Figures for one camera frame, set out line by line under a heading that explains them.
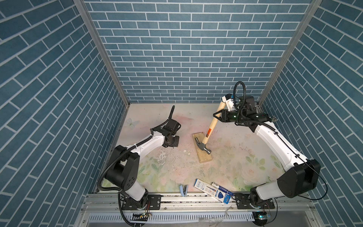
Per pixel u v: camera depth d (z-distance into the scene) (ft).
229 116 2.23
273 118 2.93
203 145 2.76
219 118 2.48
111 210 2.34
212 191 2.51
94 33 2.60
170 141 2.46
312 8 2.34
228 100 2.30
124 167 1.48
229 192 2.51
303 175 1.35
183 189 2.52
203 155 2.86
